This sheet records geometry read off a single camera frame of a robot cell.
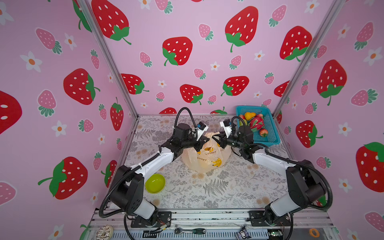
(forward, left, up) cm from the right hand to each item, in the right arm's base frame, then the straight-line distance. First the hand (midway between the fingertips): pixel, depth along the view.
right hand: (211, 134), depth 82 cm
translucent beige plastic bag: (-8, -2, -11) cm, 13 cm away
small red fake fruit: (+34, -23, -17) cm, 45 cm away
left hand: (-2, +1, -1) cm, 3 cm away
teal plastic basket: (+14, -41, -15) cm, 46 cm away
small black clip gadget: (-42, -18, -20) cm, 49 cm away
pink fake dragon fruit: (+25, -31, -13) cm, 42 cm away
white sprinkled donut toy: (-49, +46, -19) cm, 70 cm away
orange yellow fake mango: (+35, -28, -16) cm, 48 cm away
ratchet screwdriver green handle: (-43, +4, -21) cm, 48 cm away
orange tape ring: (-36, -53, -23) cm, 68 cm away
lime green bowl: (-24, +30, -19) cm, 43 cm away
